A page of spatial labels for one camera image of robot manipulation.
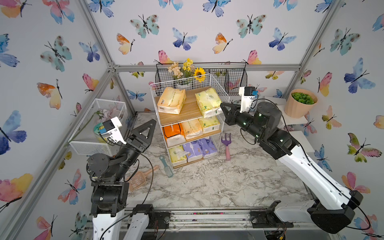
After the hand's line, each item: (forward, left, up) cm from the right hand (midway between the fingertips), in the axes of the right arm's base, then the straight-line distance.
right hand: (222, 103), depth 59 cm
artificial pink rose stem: (+5, +57, -14) cm, 59 cm away
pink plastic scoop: (-15, +44, -47) cm, 66 cm away
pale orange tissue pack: (+1, +13, -18) cm, 22 cm away
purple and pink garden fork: (+14, -9, -48) cm, 51 cm away
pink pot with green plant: (+17, -42, -13) cm, 47 cm away
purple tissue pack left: (+1, +13, -40) cm, 42 cm away
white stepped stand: (+13, -51, -35) cm, 63 cm away
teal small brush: (-9, +27, -46) cm, 54 cm away
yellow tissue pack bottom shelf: (-2, +22, -41) cm, 46 cm away
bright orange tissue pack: (-4, +20, -16) cm, 26 cm away
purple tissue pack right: (+5, +4, -41) cm, 42 cm away
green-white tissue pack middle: (+3, +4, -17) cm, 18 cm away
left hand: (-13, +23, +2) cm, 27 cm away
